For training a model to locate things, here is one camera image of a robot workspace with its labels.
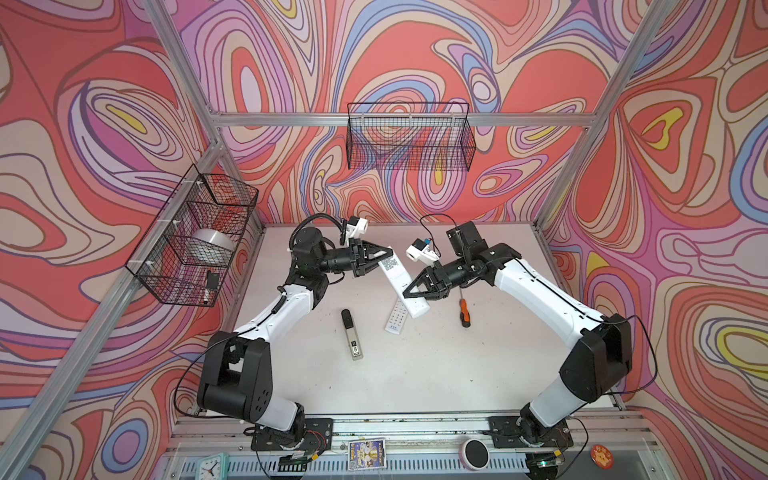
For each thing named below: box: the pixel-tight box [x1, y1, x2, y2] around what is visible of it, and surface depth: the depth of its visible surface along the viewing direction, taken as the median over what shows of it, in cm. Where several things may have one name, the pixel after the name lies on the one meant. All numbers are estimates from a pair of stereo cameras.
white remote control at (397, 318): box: [384, 298, 409, 335], surface depth 92 cm
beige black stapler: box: [341, 309, 364, 361], surface depth 89 cm
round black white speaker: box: [458, 438, 490, 471], surface depth 68 cm
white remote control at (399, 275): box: [378, 246, 430, 319], surface depth 68 cm
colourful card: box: [348, 439, 387, 471], surface depth 71 cm
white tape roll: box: [191, 229, 235, 258], surface depth 73 cm
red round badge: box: [589, 444, 615, 470], surface depth 72 cm
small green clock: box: [195, 453, 229, 480], surface depth 69 cm
